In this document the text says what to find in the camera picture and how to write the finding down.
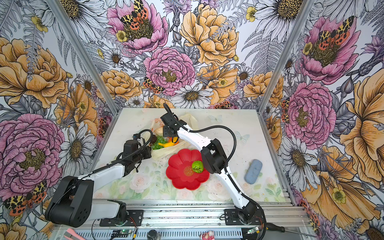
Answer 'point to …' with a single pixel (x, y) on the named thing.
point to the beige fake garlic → (159, 131)
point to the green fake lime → (197, 166)
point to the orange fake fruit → (170, 139)
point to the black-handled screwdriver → (274, 226)
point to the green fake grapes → (160, 139)
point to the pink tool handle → (70, 234)
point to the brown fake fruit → (153, 139)
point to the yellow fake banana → (167, 144)
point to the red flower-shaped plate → (180, 171)
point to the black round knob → (153, 235)
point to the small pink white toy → (209, 235)
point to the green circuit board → (121, 233)
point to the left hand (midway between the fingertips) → (150, 152)
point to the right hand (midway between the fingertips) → (169, 135)
